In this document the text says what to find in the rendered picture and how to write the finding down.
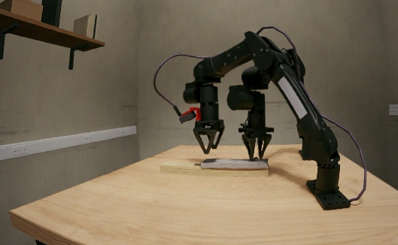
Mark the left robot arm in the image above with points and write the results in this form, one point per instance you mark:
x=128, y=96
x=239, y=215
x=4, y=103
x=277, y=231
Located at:
x=267, y=57

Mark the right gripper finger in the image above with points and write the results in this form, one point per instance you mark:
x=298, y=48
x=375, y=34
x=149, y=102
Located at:
x=252, y=142
x=261, y=150

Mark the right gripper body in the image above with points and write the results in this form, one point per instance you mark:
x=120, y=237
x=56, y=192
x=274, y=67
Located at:
x=256, y=126

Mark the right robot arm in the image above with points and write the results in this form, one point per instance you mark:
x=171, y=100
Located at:
x=241, y=97

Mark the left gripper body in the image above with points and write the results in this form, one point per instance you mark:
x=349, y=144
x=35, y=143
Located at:
x=207, y=113

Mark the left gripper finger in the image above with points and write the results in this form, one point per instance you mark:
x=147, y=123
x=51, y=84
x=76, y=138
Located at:
x=221, y=130
x=212, y=134

